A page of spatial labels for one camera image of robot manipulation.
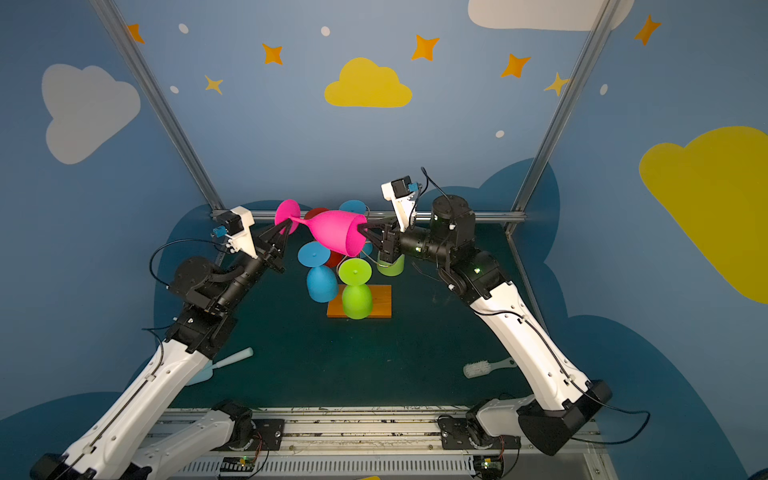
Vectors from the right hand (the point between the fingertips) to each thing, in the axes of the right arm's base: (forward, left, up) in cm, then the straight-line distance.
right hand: (363, 224), depth 58 cm
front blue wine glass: (0, +12, -21) cm, 24 cm away
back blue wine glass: (+19, +4, -13) cm, 23 cm away
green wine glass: (-3, +3, -21) cm, 21 cm away
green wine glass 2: (+11, -5, -29) cm, 31 cm away
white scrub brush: (-11, -33, -45) cm, 57 cm away
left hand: (+1, +17, 0) cm, 17 cm away
